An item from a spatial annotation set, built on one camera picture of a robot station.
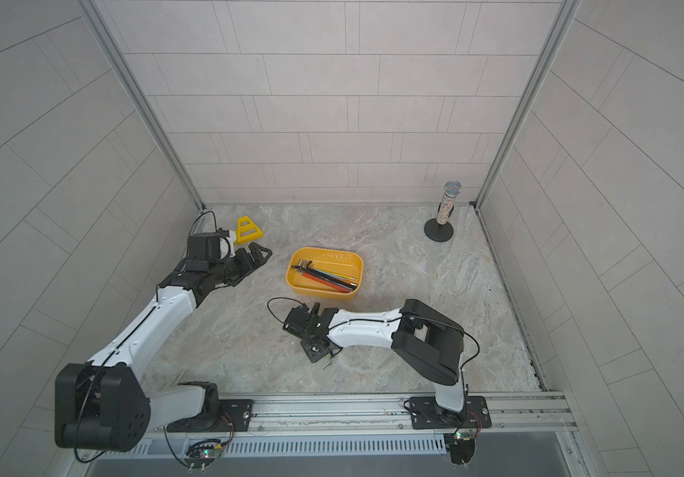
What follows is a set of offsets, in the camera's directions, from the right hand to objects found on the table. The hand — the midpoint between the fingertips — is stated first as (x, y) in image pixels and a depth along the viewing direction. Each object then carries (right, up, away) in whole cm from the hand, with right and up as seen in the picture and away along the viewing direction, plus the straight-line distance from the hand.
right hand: (319, 350), depth 84 cm
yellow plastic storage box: (+3, +24, +16) cm, 29 cm away
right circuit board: (+35, -16, -16) cm, 42 cm away
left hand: (-14, +27, -1) cm, 31 cm away
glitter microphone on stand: (+41, +34, +23) cm, 59 cm away
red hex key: (0, +17, +12) cm, 21 cm away
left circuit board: (-24, -15, -19) cm, 34 cm away
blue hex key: (+2, +20, +12) cm, 24 cm away
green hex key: (+4, +3, -10) cm, 11 cm away
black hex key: (0, +18, +13) cm, 22 cm away
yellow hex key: (+8, +19, +10) cm, 23 cm away
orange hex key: (+8, +18, +10) cm, 22 cm away
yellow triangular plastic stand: (-30, +34, +24) cm, 51 cm away
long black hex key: (+1, +20, +11) cm, 23 cm away
